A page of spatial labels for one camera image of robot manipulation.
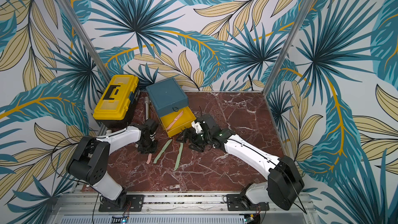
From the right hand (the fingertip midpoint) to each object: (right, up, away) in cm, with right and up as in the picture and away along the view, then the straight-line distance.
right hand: (181, 143), depth 75 cm
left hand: (-18, -9, +14) cm, 25 cm away
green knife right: (-2, -6, +18) cm, 19 cm away
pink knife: (-6, +9, +18) cm, 21 cm away
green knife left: (-11, -6, +17) cm, 21 cm away
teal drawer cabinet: (-10, +23, +14) cm, 29 cm away
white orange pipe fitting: (-47, +2, +20) cm, 51 cm away
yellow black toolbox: (-39, +17, +13) cm, 44 cm away
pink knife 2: (-19, -11, +13) cm, 26 cm away
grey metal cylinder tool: (-29, +22, +35) cm, 50 cm away
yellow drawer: (-6, +8, +18) cm, 20 cm away
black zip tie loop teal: (-5, +15, +11) cm, 20 cm away
